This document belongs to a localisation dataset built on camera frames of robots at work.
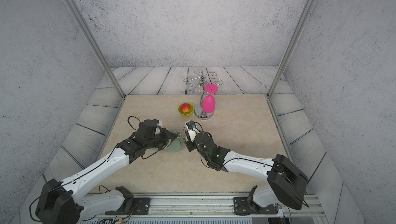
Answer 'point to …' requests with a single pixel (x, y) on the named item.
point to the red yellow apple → (185, 108)
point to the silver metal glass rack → (200, 82)
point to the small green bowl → (192, 109)
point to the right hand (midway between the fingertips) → (187, 131)
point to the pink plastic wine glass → (209, 102)
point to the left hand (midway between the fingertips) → (180, 136)
